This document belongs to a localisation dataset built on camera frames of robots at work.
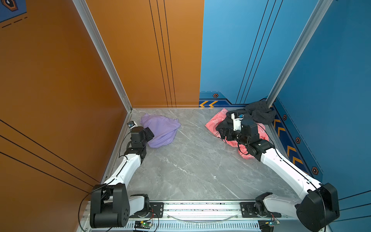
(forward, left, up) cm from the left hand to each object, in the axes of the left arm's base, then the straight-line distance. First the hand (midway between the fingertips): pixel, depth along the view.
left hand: (145, 129), depth 87 cm
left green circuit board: (-46, -4, -17) cm, 49 cm away
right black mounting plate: (-40, -57, -15) cm, 71 cm away
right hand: (-3, -46, +6) cm, 46 cm away
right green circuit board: (-45, -67, -15) cm, 82 cm away
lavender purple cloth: (+10, -9, -12) cm, 18 cm away
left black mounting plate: (-40, -11, -16) cm, 45 cm away
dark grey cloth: (+21, -78, -5) cm, 80 cm away
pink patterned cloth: (+14, -43, -13) cm, 47 cm away
